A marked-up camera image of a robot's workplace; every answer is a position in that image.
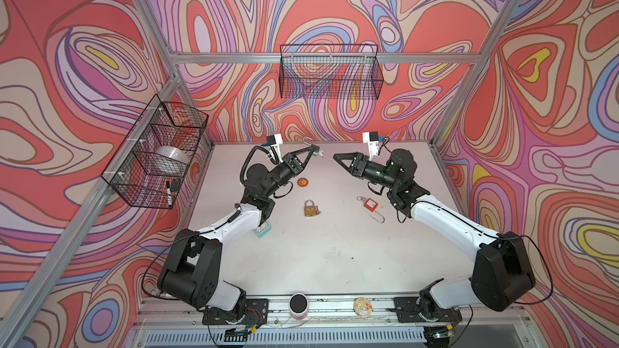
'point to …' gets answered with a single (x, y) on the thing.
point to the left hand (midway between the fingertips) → (316, 151)
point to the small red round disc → (302, 182)
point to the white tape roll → (171, 160)
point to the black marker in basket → (168, 193)
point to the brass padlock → (309, 211)
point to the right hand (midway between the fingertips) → (335, 163)
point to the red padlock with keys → (371, 205)
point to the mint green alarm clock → (263, 229)
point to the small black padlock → (317, 148)
